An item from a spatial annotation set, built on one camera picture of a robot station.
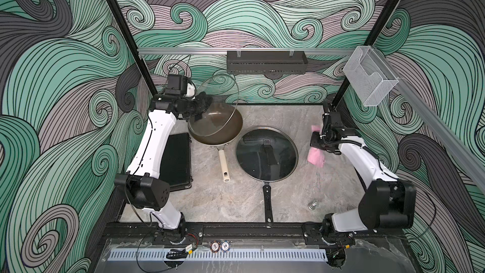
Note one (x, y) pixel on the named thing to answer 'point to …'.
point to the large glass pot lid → (266, 154)
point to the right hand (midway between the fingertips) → (313, 143)
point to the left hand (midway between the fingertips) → (205, 104)
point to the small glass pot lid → (224, 91)
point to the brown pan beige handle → (220, 140)
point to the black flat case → (176, 168)
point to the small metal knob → (312, 205)
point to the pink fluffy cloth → (316, 156)
